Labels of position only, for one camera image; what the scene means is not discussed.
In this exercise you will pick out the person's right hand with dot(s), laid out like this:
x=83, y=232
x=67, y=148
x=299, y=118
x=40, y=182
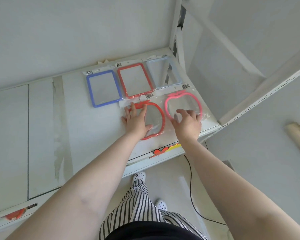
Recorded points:
x=188, y=127

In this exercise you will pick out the person's left hand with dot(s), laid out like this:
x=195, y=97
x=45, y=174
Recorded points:
x=136, y=124

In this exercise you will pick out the red rectangular mirror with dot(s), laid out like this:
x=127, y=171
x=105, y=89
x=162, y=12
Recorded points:
x=135, y=79

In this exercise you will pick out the light blue rectangular mirror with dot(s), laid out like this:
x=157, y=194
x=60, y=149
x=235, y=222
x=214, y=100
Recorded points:
x=162, y=72

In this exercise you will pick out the person's left forearm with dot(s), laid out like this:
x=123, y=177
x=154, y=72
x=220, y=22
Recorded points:
x=85, y=192

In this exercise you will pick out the person's right forearm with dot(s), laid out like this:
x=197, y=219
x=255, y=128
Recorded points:
x=235, y=192

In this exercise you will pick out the red yellow sticker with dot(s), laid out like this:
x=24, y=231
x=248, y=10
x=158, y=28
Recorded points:
x=165, y=149

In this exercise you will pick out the white dotted shoe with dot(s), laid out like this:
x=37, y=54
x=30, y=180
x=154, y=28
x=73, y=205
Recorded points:
x=161, y=204
x=139, y=176

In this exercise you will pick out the clear tape strip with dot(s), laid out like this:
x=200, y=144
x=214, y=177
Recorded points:
x=61, y=122

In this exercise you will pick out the black white striped trousers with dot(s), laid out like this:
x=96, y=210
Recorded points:
x=135, y=204

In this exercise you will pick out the black printed shirt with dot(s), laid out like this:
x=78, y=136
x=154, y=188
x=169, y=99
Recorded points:
x=152, y=232

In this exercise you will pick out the small black package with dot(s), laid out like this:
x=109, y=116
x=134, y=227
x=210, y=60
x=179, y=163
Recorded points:
x=32, y=205

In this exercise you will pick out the orange round lid container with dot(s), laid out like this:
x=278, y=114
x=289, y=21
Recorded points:
x=15, y=214

